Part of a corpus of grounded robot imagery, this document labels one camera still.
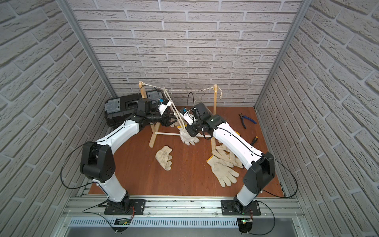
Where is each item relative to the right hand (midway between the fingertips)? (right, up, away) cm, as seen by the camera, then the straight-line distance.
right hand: (191, 125), depth 80 cm
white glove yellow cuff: (-3, -8, +6) cm, 11 cm away
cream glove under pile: (-18, -20, +9) cm, 28 cm away
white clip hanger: (-8, +9, -7) cm, 14 cm away
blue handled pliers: (+39, +5, +32) cm, 51 cm away
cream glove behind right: (+20, -17, +12) cm, 29 cm away
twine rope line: (+2, +21, +2) cm, 21 cm away
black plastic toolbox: (-49, +9, +13) cm, 51 cm away
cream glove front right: (+19, -29, +5) cm, 35 cm away
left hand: (-8, +6, +3) cm, 10 cm away
